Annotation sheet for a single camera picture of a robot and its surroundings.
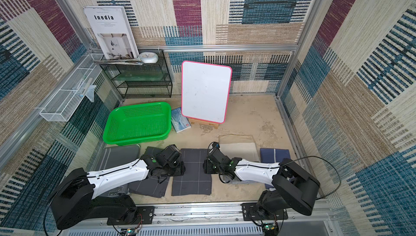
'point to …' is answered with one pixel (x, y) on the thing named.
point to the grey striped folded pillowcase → (114, 156)
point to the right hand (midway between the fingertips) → (206, 164)
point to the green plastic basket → (137, 123)
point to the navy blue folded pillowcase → (274, 155)
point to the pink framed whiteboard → (205, 90)
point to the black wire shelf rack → (151, 80)
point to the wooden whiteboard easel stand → (203, 122)
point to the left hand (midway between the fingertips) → (182, 169)
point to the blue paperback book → (180, 122)
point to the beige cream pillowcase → (239, 146)
